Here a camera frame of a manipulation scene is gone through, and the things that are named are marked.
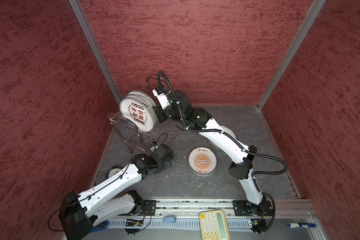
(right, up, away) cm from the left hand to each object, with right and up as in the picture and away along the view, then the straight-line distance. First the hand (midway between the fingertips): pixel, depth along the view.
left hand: (166, 165), depth 78 cm
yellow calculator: (+24, -25, -10) cm, 36 cm away
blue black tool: (-18, -12, -28) cm, 36 cm away
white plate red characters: (+40, +18, +27) cm, 51 cm away
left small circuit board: (-15, -27, -6) cm, 32 cm away
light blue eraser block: (+3, -22, -10) cm, 25 cm away
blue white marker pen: (+65, -25, -10) cm, 71 cm away
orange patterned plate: (+21, -1, +10) cm, 23 cm away
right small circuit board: (+46, -27, -7) cm, 54 cm away
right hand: (-5, +29, -10) cm, 31 cm away
